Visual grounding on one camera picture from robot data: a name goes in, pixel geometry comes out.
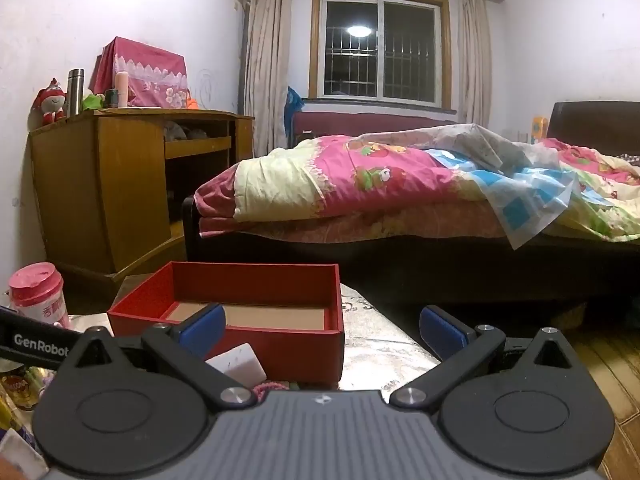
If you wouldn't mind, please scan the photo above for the red plush doll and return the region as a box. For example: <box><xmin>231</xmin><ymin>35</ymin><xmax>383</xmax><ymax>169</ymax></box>
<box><xmin>32</xmin><ymin>77</ymin><xmax>68</xmax><ymax>127</ymax></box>

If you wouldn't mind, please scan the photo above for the pink cartoon quilt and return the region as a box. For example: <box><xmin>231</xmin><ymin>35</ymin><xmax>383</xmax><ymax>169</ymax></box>
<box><xmin>194</xmin><ymin>134</ymin><xmax>640</xmax><ymax>242</ymax></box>

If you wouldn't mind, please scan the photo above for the white packet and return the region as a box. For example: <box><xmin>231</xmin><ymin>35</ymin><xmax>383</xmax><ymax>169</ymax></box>
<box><xmin>205</xmin><ymin>342</ymin><xmax>268</xmax><ymax>391</ymax></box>

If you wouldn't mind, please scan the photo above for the pink cloth covered box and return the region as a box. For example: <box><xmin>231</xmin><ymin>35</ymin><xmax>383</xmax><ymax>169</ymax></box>
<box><xmin>89</xmin><ymin>36</ymin><xmax>190</xmax><ymax>110</ymax></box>

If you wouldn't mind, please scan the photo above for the wooden desk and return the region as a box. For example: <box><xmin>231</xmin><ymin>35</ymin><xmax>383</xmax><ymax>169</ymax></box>
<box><xmin>29</xmin><ymin>109</ymin><xmax>256</xmax><ymax>281</ymax></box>

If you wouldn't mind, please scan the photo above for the barred window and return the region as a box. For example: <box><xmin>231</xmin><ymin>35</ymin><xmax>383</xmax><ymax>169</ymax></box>
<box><xmin>309</xmin><ymin>0</ymin><xmax>452</xmax><ymax>109</ymax></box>

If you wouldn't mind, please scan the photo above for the dark wooden bed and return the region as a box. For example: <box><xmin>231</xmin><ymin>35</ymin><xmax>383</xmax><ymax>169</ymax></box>
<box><xmin>181</xmin><ymin>101</ymin><xmax>640</xmax><ymax>313</ymax></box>

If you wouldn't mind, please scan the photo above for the gold label glass jar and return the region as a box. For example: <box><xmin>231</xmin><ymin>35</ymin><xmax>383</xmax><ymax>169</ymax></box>
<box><xmin>0</xmin><ymin>362</ymin><xmax>49</xmax><ymax>413</ymax></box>

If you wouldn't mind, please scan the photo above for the red cardboard box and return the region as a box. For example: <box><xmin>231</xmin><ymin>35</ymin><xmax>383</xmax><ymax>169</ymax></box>
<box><xmin>107</xmin><ymin>261</ymin><xmax>346</xmax><ymax>386</ymax></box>

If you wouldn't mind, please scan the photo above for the white blue patterned sheet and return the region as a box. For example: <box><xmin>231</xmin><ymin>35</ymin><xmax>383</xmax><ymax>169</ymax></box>
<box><xmin>357</xmin><ymin>122</ymin><xmax>585</xmax><ymax>252</ymax></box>

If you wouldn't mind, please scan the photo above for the blue bag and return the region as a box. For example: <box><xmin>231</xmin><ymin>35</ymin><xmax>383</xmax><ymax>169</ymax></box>
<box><xmin>283</xmin><ymin>86</ymin><xmax>306</xmax><ymax>136</ymax></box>

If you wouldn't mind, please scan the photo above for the pink sock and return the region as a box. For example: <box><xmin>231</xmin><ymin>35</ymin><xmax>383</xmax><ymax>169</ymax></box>
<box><xmin>254</xmin><ymin>379</ymin><xmax>292</xmax><ymax>397</ymax></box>

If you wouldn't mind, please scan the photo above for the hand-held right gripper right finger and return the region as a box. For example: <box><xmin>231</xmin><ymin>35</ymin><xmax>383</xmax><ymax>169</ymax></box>
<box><xmin>390</xmin><ymin>305</ymin><xmax>583</xmax><ymax>408</ymax></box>

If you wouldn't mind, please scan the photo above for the beige curtain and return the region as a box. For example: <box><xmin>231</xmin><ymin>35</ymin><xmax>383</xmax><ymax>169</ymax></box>
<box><xmin>456</xmin><ymin>0</ymin><xmax>493</xmax><ymax>133</ymax></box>
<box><xmin>242</xmin><ymin>0</ymin><xmax>296</xmax><ymax>157</ymax></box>

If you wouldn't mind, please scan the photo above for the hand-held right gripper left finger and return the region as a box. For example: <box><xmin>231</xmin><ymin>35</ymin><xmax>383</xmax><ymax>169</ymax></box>
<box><xmin>57</xmin><ymin>302</ymin><xmax>258</xmax><ymax>408</ymax></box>

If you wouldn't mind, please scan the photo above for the steel thermos flask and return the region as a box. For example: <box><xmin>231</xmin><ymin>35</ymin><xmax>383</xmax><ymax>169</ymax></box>
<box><xmin>67</xmin><ymin>68</ymin><xmax>86</xmax><ymax>117</ymax></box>

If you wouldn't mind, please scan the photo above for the pink lidded drink cup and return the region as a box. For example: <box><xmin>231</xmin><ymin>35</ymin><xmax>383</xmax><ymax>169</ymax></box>
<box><xmin>7</xmin><ymin>262</ymin><xmax>72</xmax><ymax>331</ymax></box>

